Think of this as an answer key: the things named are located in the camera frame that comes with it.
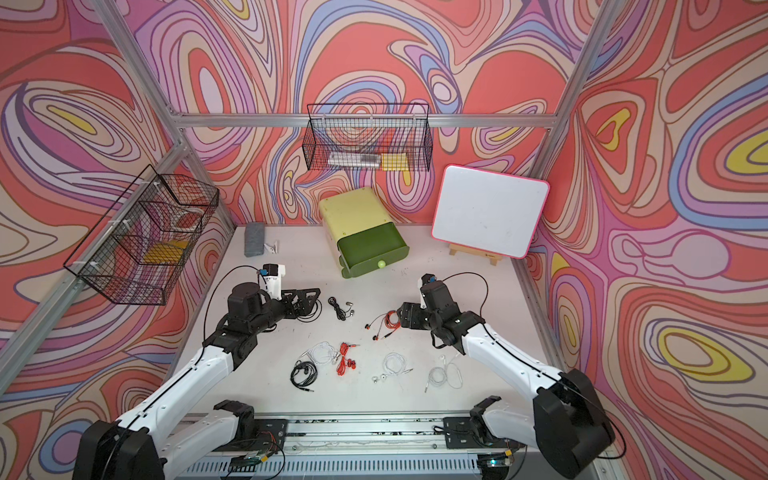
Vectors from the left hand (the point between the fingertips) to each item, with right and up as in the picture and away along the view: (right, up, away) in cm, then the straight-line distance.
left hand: (311, 292), depth 81 cm
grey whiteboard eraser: (-30, +16, +31) cm, 46 cm away
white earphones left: (+2, -19, +7) cm, 20 cm away
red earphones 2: (+8, -17, +8) cm, 21 cm away
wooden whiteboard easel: (+53, +11, +27) cm, 61 cm away
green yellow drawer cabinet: (+14, +16, +8) cm, 23 cm away
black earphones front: (-3, -24, +3) cm, 24 cm away
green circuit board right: (+48, -40, -9) cm, 63 cm away
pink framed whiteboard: (+57, +26, +21) cm, 66 cm away
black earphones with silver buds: (+6, -9, +13) cm, 17 cm away
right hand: (+28, -9, +4) cm, 30 cm away
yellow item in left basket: (-33, +11, -9) cm, 36 cm away
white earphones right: (+40, -24, +4) cm, 46 cm away
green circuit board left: (-12, -39, -10) cm, 42 cm away
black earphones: (-3, -10, +13) cm, 17 cm away
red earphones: (+22, -10, +13) cm, 28 cm away
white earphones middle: (+23, -22, +5) cm, 32 cm away
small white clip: (-22, +13, +30) cm, 40 cm away
